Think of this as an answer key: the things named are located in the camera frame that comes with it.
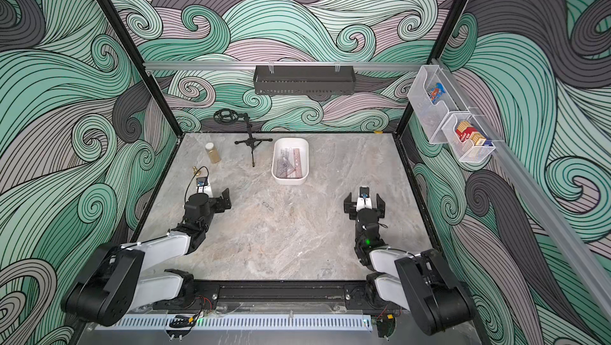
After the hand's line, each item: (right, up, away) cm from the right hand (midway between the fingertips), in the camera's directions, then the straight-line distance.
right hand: (369, 197), depth 86 cm
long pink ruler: (-27, +10, +21) cm, 36 cm away
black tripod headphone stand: (-55, +31, +9) cm, 64 cm away
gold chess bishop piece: (-72, +7, +18) cm, 74 cm away
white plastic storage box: (-30, +13, +24) cm, 41 cm away
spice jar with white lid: (-65, +17, +19) cm, 70 cm away
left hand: (-59, +3, +3) cm, 59 cm away
